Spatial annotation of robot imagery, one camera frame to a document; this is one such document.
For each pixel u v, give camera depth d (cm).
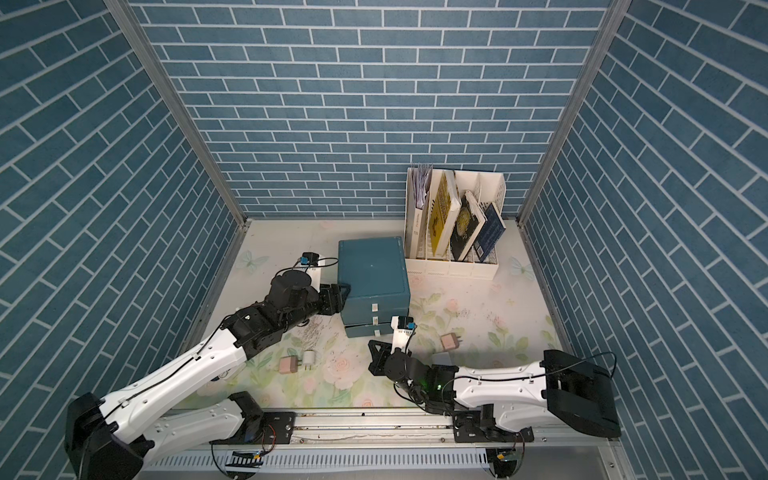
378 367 66
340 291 71
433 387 60
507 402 49
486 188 103
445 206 93
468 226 98
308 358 83
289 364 82
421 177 92
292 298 55
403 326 68
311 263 65
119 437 40
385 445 72
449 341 87
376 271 79
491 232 101
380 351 69
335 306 67
